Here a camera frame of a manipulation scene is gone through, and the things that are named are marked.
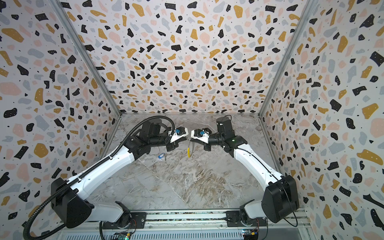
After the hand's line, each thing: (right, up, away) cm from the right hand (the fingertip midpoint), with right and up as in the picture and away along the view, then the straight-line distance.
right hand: (192, 136), depth 74 cm
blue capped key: (-22, -14, +24) cm, 35 cm away
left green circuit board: (-32, -47, -4) cm, 56 cm away
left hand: (-3, +1, -1) cm, 3 cm away
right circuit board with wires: (+28, -47, -2) cm, 55 cm away
